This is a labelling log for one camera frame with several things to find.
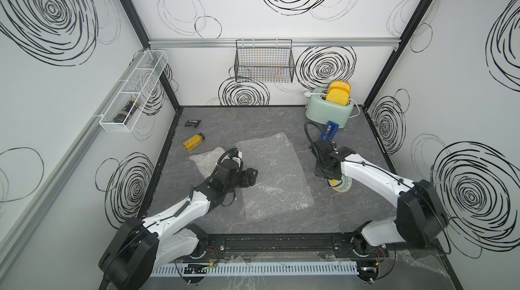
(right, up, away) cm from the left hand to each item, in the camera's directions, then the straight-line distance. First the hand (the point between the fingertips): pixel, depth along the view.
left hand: (251, 172), depth 84 cm
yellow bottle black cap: (-30, +12, +16) cm, 36 cm away
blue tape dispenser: (+40, +18, +18) cm, 47 cm away
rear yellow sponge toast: (+44, +40, +15) cm, 62 cm away
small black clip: (-34, +21, +27) cm, 48 cm away
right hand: (+31, -1, +2) cm, 31 cm away
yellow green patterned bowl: (+32, -1, -14) cm, 35 cm away
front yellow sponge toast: (+42, +34, +13) cm, 56 cm away
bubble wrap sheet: (+13, -7, +5) cm, 16 cm away
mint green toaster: (+34, +28, +19) cm, 48 cm away
